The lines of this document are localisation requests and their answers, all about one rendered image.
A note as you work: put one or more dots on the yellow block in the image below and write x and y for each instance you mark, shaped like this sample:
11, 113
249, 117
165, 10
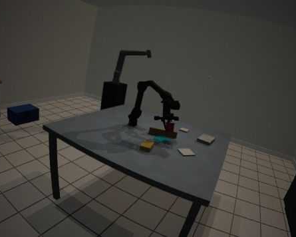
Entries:
147, 146

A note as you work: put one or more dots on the brown wooden plank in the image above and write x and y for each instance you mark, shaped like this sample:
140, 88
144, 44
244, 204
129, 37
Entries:
162, 132

